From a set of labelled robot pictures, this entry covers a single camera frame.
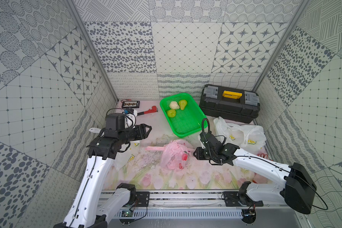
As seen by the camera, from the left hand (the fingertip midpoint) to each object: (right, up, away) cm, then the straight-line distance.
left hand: (150, 129), depth 67 cm
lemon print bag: (+61, -8, +24) cm, 66 cm away
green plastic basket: (+18, +6, +44) cm, 48 cm away
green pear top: (+17, +16, +44) cm, 50 cm away
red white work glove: (+68, -19, +21) cm, 74 cm away
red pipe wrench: (-6, +10, +47) cm, 48 cm away
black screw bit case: (-26, +15, +49) cm, 58 cm away
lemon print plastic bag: (-19, -19, +11) cm, 29 cm away
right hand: (+24, -17, +14) cm, 32 cm away
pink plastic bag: (+12, -15, +8) cm, 21 cm away
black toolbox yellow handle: (+53, +13, +29) cm, 62 cm away
